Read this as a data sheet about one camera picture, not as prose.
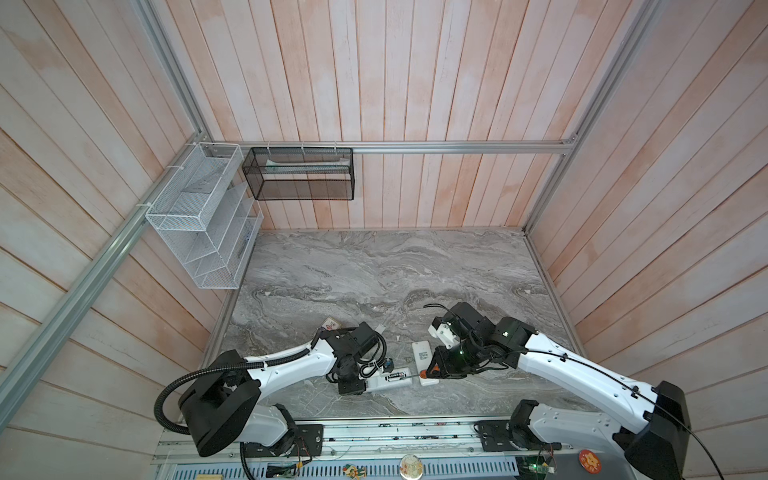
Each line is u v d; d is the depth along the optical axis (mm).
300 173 1042
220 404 418
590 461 703
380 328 928
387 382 816
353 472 689
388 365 741
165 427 421
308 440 731
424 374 720
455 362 640
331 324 926
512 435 656
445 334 704
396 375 820
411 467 700
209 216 715
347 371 700
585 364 465
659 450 385
